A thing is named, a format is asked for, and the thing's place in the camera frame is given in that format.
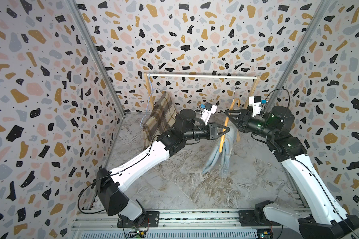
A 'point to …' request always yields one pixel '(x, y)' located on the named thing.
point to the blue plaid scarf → (222, 159)
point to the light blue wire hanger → (151, 93)
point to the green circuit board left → (137, 234)
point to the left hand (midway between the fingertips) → (229, 129)
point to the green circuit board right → (264, 233)
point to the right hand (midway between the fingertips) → (226, 115)
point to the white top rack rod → (200, 76)
